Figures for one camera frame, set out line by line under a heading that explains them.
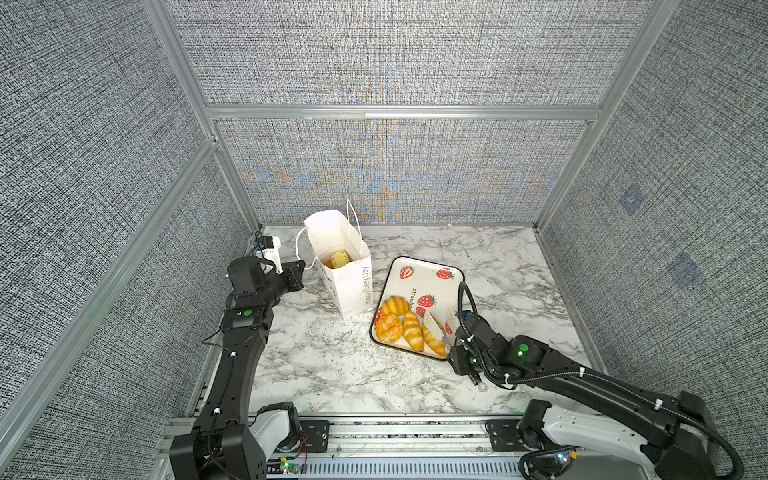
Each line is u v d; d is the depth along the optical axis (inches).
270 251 27.0
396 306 36.3
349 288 32.2
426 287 39.9
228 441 15.1
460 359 27.1
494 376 22.2
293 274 26.6
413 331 34.6
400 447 28.8
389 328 34.6
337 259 39.0
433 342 33.7
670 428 16.0
